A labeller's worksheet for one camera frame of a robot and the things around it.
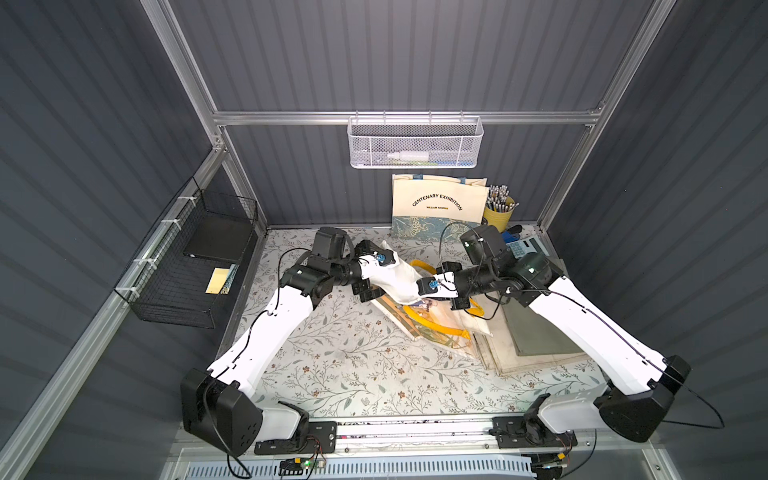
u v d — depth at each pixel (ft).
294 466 2.32
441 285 1.75
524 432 2.23
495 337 2.90
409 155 3.04
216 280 2.42
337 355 2.85
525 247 3.65
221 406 1.26
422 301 2.23
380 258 2.00
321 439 2.43
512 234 3.75
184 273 2.37
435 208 3.57
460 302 1.97
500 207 3.35
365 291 2.23
